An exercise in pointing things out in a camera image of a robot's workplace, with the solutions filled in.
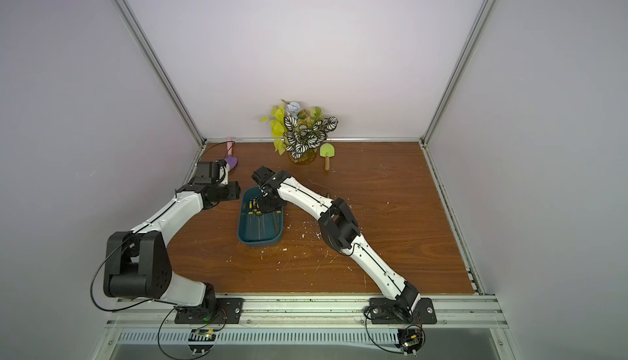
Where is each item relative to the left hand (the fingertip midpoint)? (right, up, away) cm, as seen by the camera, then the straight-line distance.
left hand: (235, 186), depth 92 cm
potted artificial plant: (+25, +21, -4) cm, 32 cm away
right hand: (+11, -8, +4) cm, 14 cm away
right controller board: (+59, -43, -22) cm, 76 cm away
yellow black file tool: (+5, -9, +3) cm, 11 cm away
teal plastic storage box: (+9, -16, -2) cm, 19 cm away
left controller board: (-3, -44, -20) cm, 49 cm away
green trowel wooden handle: (+36, +15, +25) cm, 46 cm away
